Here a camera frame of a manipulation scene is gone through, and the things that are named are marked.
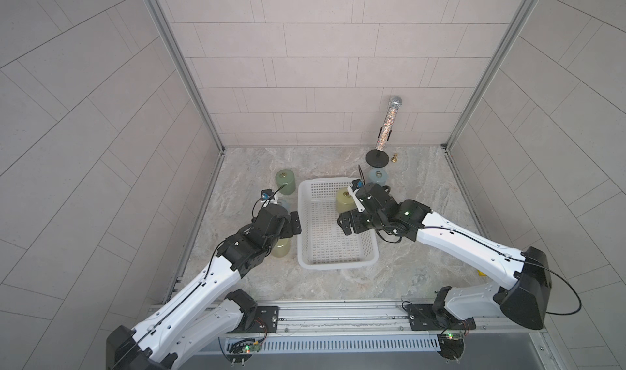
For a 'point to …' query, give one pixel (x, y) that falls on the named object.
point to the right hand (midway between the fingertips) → (347, 219)
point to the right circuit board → (451, 346)
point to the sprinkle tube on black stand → (379, 157)
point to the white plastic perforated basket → (323, 243)
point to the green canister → (285, 177)
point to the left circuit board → (242, 352)
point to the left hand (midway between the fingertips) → (291, 215)
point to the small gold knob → (394, 159)
